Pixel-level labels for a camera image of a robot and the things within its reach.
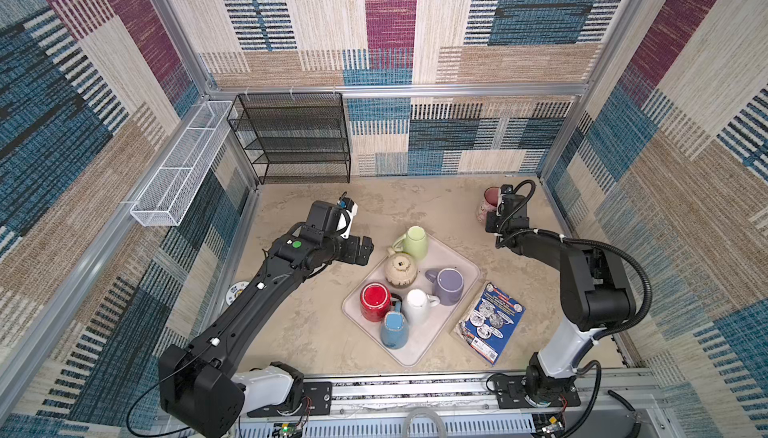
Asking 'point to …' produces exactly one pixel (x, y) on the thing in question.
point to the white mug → (416, 306)
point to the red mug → (375, 301)
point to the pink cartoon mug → (490, 202)
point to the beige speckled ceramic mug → (400, 270)
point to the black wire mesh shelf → (294, 138)
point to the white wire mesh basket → (163, 200)
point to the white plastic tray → (422, 337)
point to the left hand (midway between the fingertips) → (358, 239)
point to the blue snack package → (489, 322)
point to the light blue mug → (395, 328)
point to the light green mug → (413, 243)
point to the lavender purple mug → (449, 284)
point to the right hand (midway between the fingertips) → (497, 216)
